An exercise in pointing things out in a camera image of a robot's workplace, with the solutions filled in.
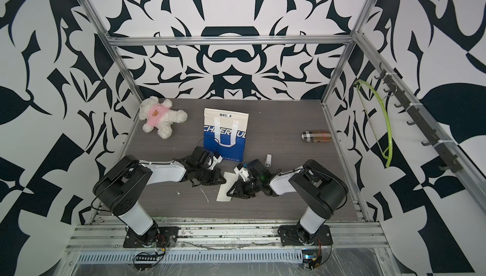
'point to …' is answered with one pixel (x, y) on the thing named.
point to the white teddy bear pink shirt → (160, 116)
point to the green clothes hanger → (387, 118)
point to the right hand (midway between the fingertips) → (230, 193)
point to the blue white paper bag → (224, 133)
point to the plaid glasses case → (316, 136)
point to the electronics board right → (309, 257)
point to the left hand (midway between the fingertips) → (225, 178)
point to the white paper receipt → (230, 178)
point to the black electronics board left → (142, 266)
